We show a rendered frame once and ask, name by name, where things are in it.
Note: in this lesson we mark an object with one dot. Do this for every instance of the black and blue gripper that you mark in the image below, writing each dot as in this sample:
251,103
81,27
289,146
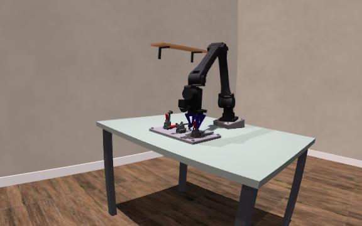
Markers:
196,114

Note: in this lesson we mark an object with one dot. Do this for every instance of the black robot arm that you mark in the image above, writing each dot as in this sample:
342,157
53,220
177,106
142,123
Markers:
198,76

